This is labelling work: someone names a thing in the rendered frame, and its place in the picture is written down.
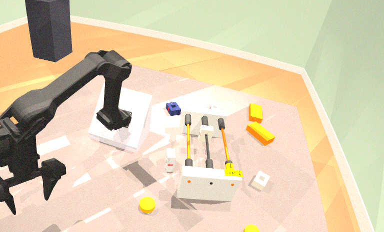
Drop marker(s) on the yellow rectangular block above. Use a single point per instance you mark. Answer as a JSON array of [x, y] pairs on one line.
[[255, 113], [260, 133]]

